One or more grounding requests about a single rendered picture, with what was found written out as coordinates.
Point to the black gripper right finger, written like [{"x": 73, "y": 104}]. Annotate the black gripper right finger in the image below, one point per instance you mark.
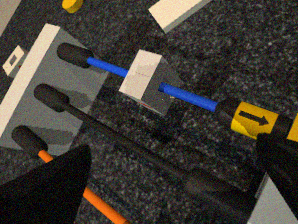
[{"x": 279, "y": 157}]

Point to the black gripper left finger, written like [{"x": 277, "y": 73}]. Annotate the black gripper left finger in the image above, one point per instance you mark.
[{"x": 48, "y": 194}]

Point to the orange disc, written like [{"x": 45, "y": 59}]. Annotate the orange disc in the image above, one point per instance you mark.
[{"x": 72, "y": 6}]

